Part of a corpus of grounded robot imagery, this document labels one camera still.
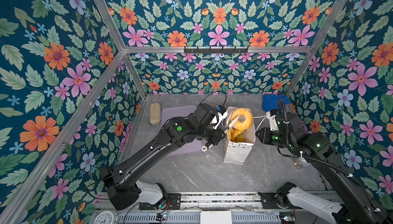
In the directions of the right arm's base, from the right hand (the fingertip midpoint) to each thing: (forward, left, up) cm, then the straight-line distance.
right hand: (256, 132), depth 67 cm
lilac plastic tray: (+33, +51, -26) cm, 66 cm away
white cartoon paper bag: (-4, +7, -13) cm, 15 cm away
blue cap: (+40, -25, -23) cm, 52 cm away
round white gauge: (-29, +68, -23) cm, 77 cm away
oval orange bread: (+7, +4, -19) cm, 20 cm away
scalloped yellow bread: (+8, +9, -13) cm, 18 cm away
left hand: (-3, +14, +5) cm, 15 cm away
